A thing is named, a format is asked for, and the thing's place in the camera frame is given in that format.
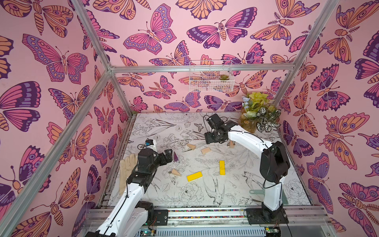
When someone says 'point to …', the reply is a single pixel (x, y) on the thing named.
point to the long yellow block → (193, 176)
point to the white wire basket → (211, 76)
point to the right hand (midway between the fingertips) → (211, 137)
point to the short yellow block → (222, 167)
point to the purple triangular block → (175, 157)
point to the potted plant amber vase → (258, 113)
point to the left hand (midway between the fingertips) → (166, 150)
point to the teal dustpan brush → (284, 201)
